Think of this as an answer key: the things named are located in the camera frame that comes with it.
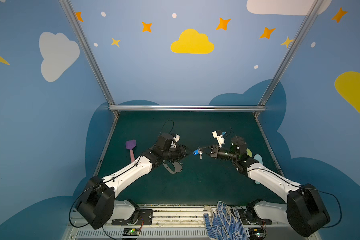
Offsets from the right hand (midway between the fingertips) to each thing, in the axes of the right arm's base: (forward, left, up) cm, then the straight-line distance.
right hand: (201, 148), depth 77 cm
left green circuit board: (-36, +33, -20) cm, 53 cm away
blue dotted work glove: (-31, -13, -20) cm, 39 cm away
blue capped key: (-1, +2, -1) cm, 2 cm away
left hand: (-2, +4, -2) cm, 5 cm away
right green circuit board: (-33, -28, -22) cm, 49 cm away
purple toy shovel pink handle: (+12, +47, -19) cm, 52 cm away
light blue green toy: (+8, -39, -20) cm, 44 cm away
